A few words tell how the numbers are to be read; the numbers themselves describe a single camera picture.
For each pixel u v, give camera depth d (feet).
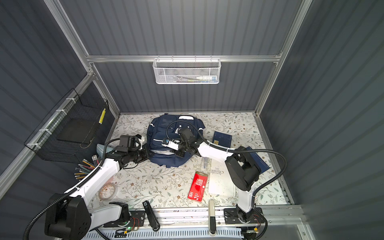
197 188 2.82
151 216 2.39
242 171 1.62
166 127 3.45
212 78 2.94
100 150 3.07
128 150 2.16
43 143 2.03
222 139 3.37
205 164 3.00
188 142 2.27
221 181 2.76
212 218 2.35
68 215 1.30
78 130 2.40
